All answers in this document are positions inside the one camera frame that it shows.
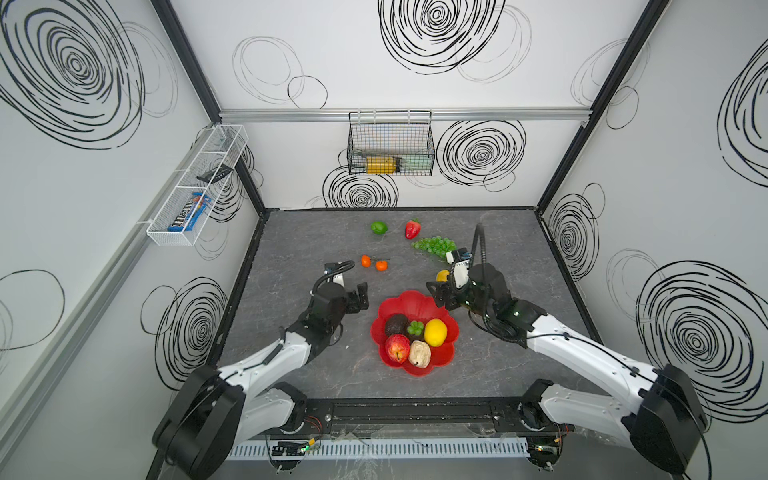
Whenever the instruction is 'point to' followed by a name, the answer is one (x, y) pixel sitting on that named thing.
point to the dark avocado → (397, 324)
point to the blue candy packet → (185, 220)
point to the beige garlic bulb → (420, 354)
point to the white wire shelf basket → (224, 145)
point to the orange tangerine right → (381, 265)
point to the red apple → (397, 348)
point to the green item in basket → (415, 162)
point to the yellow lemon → (435, 332)
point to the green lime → (379, 227)
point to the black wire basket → (390, 143)
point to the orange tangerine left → (365, 260)
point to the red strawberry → (412, 228)
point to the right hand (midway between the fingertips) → (436, 280)
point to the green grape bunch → (436, 244)
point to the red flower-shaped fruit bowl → (419, 307)
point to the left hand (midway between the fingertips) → (356, 283)
